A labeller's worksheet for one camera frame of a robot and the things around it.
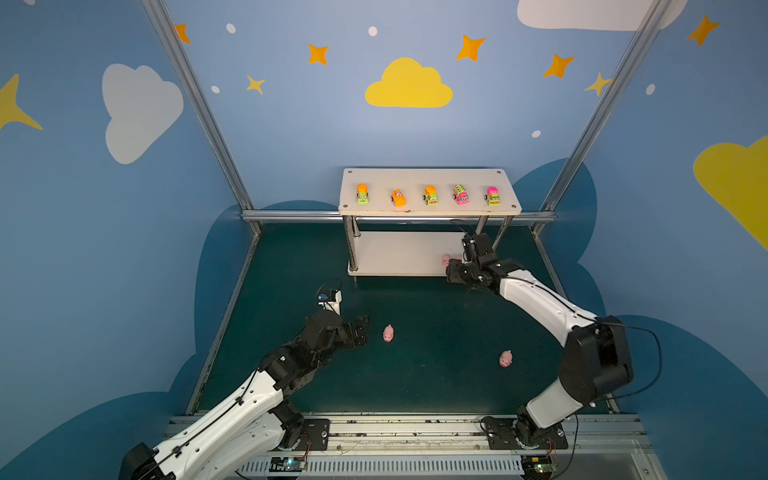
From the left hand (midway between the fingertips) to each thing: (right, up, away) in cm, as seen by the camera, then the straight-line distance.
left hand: (360, 320), depth 77 cm
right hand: (+29, +12, +12) cm, 34 cm away
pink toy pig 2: (+42, -13, +9) cm, 45 cm away
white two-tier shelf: (+16, +35, +5) cm, 39 cm away
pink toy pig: (+7, -7, +13) cm, 17 cm away
